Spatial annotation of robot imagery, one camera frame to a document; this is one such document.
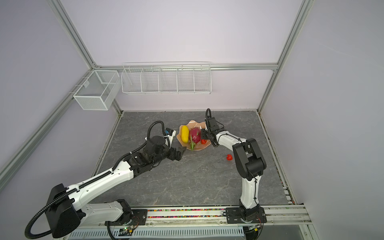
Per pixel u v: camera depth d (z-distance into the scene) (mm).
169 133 664
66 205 387
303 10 710
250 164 518
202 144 984
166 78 983
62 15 711
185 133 967
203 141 986
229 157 922
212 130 772
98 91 972
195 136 964
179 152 692
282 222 732
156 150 581
